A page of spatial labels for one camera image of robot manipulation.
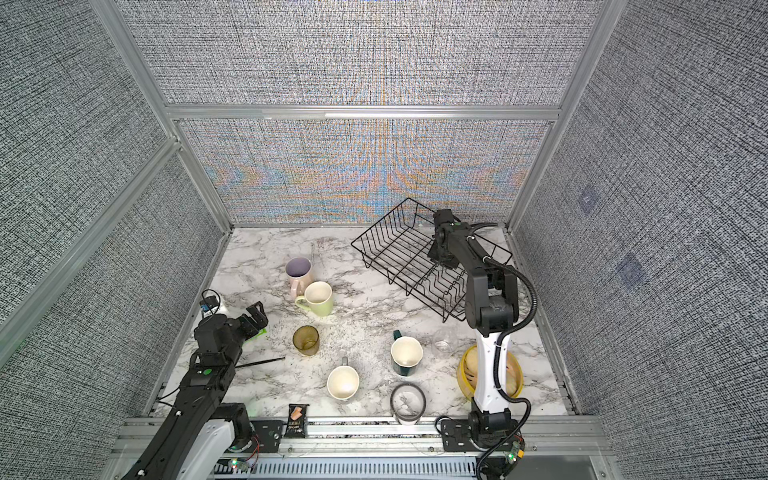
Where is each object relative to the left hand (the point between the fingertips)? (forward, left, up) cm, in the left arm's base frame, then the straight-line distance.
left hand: (249, 310), depth 84 cm
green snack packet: (-9, -6, +3) cm, 11 cm away
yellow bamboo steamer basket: (-18, -59, -7) cm, 62 cm away
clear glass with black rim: (-24, -43, -11) cm, 50 cm away
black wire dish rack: (+29, -45, -8) cm, 54 cm away
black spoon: (-10, -2, -12) cm, 16 cm away
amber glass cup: (-5, -14, -10) cm, 18 cm away
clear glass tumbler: (-8, -56, -9) cm, 57 cm away
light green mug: (+6, -18, -4) cm, 20 cm away
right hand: (+20, -59, -6) cm, 63 cm away
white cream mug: (-18, -26, -8) cm, 33 cm away
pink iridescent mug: (+14, -12, -2) cm, 18 cm away
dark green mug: (-12, -43, -7) cm, 46 cm away
